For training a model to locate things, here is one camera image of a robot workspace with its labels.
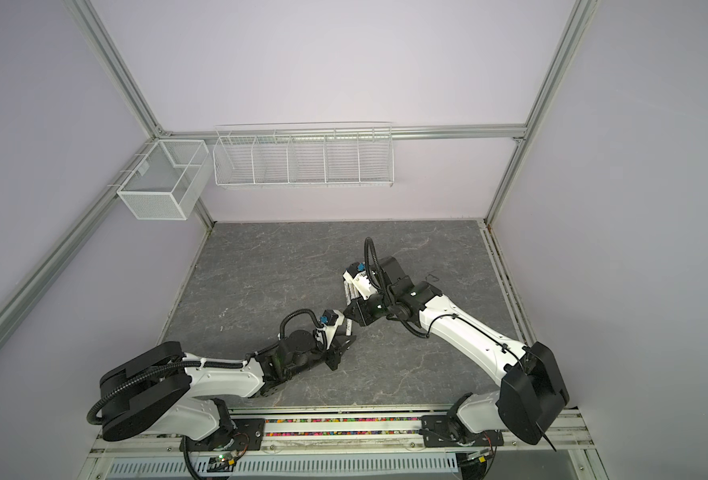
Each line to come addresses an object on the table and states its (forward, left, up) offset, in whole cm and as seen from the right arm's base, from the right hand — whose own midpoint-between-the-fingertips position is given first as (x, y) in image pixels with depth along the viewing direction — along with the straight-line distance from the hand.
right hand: (348, 315), depth 77 cm
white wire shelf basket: (+51, +16, +15) cm, 56 cm away
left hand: (-4, -1, -7) cm, 8 cm away
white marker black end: (-2, 0, -1) cm, 3 cm away
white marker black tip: (+16, +2, -14) cm, 22 cm away
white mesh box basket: (+42, +60, +12) cm, 74 cm away
